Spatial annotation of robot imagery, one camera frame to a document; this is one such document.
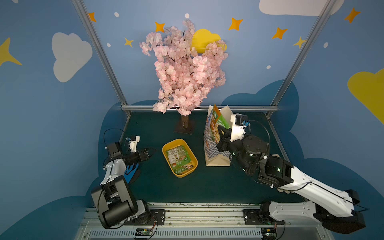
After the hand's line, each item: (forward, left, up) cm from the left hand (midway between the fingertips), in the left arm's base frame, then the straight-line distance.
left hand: (151, 150), depth 85 cm
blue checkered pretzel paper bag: (-2, -37, -2) cm, 37 cm away
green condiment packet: (0, -16, -11) cm, 19 cm away
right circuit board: (-37, -63, -13) cm, 74 cm away
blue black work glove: (-15, +7, +3) cm, 17 cm away
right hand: (-6, -36, +30) cm, 47 cm away
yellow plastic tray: (+10, -12, -7) cm, 17 cm away
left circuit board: (-38, -1, -13) cm, 40 cm away
